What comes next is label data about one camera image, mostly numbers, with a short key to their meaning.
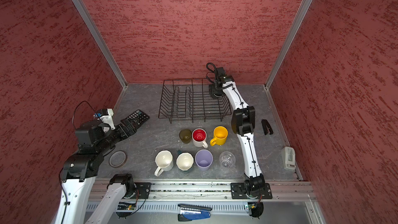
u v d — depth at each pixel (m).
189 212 0.67
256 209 0.71
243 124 0.66
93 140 0.48
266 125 0.97
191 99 1.09
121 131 0.58
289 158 0.83
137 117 1.00
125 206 0.72
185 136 0.92
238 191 0.74
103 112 0.57
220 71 0.84
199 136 0.91
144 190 0.73
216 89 0.95
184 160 0.77
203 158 0.77
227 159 0.83
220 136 0.92
